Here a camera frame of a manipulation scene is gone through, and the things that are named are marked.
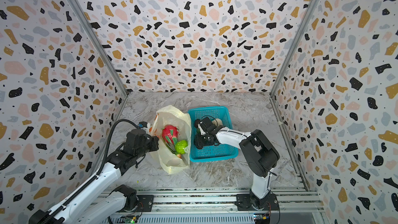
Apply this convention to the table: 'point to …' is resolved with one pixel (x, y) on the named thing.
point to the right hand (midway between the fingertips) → (195, 139)
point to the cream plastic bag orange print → (166, 115)
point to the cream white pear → (217, 122)
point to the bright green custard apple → (180, 146)
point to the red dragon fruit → (169, 134)
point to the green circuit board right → (261, 216)
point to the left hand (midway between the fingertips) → (158, 136)
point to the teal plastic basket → (212, 152)
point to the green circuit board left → (130, 220)
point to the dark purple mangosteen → (196, 122)
